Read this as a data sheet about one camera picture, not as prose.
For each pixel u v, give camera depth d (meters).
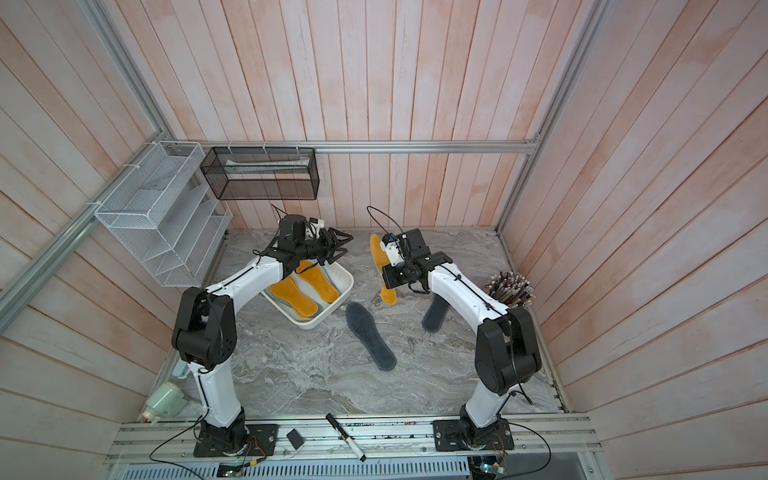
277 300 0.95
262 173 1.07
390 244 0.79
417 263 0.65
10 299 0.51
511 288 0.80
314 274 1.04
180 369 0.82
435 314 0.96
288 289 0.98
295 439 0.74
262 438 0.73
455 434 0.72
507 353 0.46
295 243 0.74
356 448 0.73
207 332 0.51
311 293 1.01
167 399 0.73
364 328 0.93
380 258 0.88
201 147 0.86
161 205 0.70
